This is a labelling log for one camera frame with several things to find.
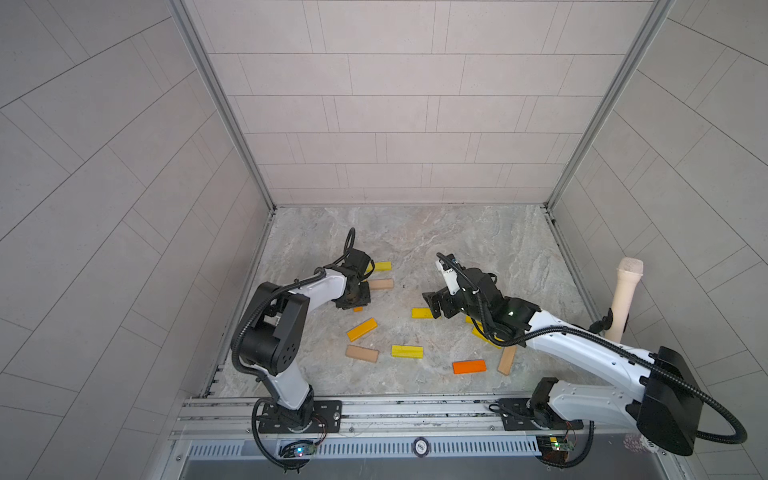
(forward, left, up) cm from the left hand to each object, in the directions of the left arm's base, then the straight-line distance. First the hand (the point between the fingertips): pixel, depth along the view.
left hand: (366, 298), depth 95 cm
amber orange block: (-11, 0, +1) cm, 11 cm away
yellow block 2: (-17, -13, +2) cm, 22 cm away
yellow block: (+11, -5, +1) cm, 13 cm away
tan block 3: (-20, -40, +3) cm, 45 cm away
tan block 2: (-18, 0, +2) cm, 18 cm away
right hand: (-5, -20, +16) cm, 26 cm away
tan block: (+4, -5, +3) cm, 7 cm away
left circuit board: (-39, +12, +4) cm, 41 cm away
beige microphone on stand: (-10, -60, +33) cm, 69 cm away
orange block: (-5, +2, +2) cm, 5 cm away
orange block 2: (-21, -29, +3) cm, 37 cm away
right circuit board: (-39, -46, +3) cm, 61 cm away
